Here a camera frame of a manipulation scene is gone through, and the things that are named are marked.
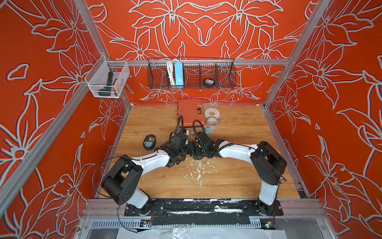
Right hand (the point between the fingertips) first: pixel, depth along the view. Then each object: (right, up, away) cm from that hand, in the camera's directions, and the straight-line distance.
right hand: (192, 153), depth 90 cm
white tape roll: (+15, +27, +24) cm, 39 cm away
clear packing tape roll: (+15, +18, +17) cm, 29 cm away
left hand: (+2, +5, -3) cm, 6 cm away
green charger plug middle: (+11, +13, +10) cm, 20 cm away
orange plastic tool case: (0, +28, +23) cm, 36 cm away
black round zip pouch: (-28, +6, +5) cm, 29 cm away
